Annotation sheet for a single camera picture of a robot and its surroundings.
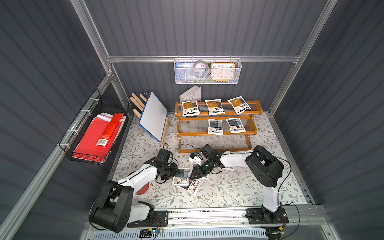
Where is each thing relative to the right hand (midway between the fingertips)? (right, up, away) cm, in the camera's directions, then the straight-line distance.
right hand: (192, 180), depth 84 cm
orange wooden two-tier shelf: (+22, +27, +5) cm, 36 cm away
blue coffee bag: (+27, +31, +7) cm, 42 cm away
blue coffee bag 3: (-6, +1, +1) cm, 6 cm away
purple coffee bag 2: (+23, +5, +7) cm, 25 cm away
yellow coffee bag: (-1, +41, -3) cm, 41 cm away
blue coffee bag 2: (+14, +30, +7) cm, 34 cm away
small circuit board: (-22, -21, -12) cm, 33 cm away
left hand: (-8, +3, +3) cm, 9 cm away
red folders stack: (-48, +21, -17) cm, 55 cm away
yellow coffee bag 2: (+13, +42, -2) cm, 44 cm away
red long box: (-41, +24, -15) cm, 50 cm away
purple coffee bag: (+1, -3, -1) cm, 3 cm away
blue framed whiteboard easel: (-29, +39, +24) cm, 54 cm away
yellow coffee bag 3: (+27, +43, -2) cm, 51 cm away
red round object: (-27, -5, -2) cm, 27 cm away
